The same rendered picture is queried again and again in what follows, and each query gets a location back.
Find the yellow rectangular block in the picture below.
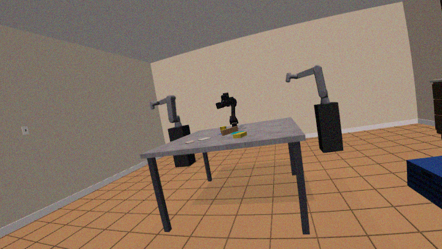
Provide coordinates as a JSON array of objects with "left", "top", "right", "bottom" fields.
[{"left": 233, "top": 132, "right": 247, "bottom": 139}]

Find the brown rectangular bar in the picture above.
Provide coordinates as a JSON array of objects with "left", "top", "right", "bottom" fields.
[{"left": 221, "top": 126, "right": 238, "bottom": 136}]

